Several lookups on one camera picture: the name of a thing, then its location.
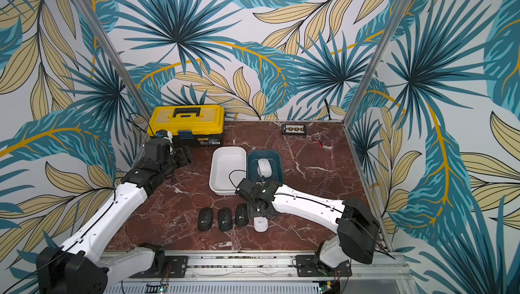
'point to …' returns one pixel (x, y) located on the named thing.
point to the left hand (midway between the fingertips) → (186, 154)
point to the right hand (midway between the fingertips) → (259, 211)
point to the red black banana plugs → (320, 144)
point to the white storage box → (227, 167)
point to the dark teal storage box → (275, 158)
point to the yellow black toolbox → (189, 124)
